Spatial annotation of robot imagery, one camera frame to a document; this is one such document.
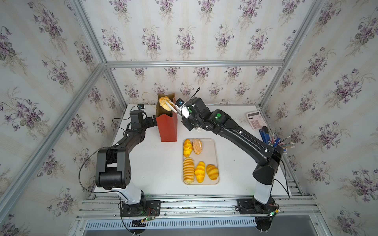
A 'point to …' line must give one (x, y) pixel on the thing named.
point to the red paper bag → (166, 121)
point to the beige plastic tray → (208, 155)
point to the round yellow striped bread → (212, 171)
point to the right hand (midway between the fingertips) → (187, 116)
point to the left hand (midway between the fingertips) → (149, 117)
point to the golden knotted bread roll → (162, 101)
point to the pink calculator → (256, 119)
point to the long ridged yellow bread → (189, 170)
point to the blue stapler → (265, 134)
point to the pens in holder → (277, 142)
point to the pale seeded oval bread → (197, 146)
